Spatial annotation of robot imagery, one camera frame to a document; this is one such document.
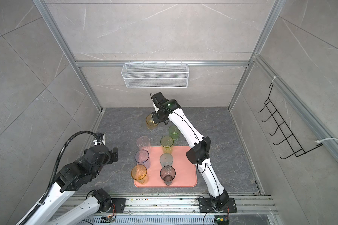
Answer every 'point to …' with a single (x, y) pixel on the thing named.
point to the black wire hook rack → (297, 149)
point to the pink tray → (186, 173)
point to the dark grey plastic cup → (167, 173)
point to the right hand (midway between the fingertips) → (157, 117)
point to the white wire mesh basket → (155, 75)
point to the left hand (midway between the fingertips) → (107, 146)
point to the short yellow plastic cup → (150, 123)
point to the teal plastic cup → (166, 159)
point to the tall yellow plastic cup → (139, 173)
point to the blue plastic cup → (142, 157)
